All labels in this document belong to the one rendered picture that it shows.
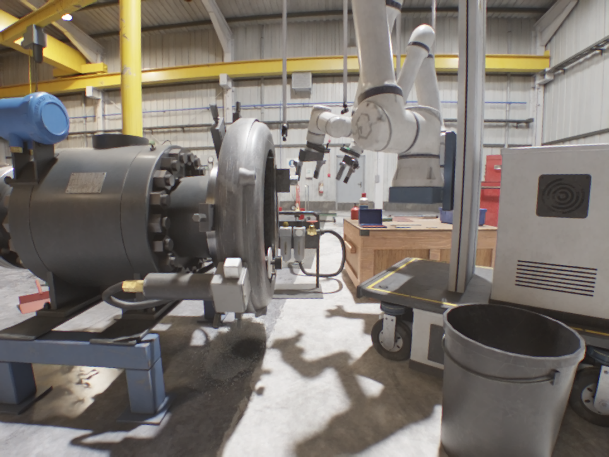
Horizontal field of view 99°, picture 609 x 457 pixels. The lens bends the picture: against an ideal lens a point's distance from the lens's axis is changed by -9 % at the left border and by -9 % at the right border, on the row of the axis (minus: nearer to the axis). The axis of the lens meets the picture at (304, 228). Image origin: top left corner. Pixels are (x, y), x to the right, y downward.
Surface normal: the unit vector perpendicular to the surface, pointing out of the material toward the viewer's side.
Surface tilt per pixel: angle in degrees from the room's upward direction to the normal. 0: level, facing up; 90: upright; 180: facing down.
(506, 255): 90
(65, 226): 91
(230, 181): 71
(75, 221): 87
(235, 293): 112
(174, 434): 0
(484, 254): 90
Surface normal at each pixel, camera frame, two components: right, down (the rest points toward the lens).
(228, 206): 0.02, -0.05
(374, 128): -0.80, 0.19
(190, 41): -0.11, 0.12
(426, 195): -0.61, 0.10
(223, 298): 0.00, 0.49
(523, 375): -0.43, 0.16
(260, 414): 0.00, -0.99
